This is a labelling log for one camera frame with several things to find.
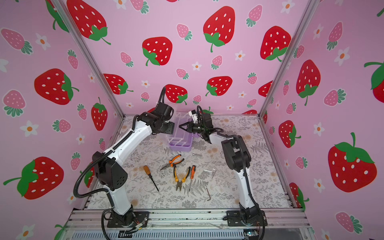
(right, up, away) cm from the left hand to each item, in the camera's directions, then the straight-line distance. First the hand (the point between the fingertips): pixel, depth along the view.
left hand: (169, 127), depth 86 cm
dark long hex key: (+23, -38, -4) cm, 44 cm away
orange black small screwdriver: (+14, -29, +2) cm, 32 cm away
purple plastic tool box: (+7, -8, +5) cm, 12 cm away
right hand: (+5, +1, +6) cm, 8 cm away
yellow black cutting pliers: (+6, -33, 0) cm, 33 cm away
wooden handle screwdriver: (-14, -27, +3) cm, 31 cm away
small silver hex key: (+27, -28, +4) cm, 39 cm away
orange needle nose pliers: (0, -23, +8) cm, 24 cm away
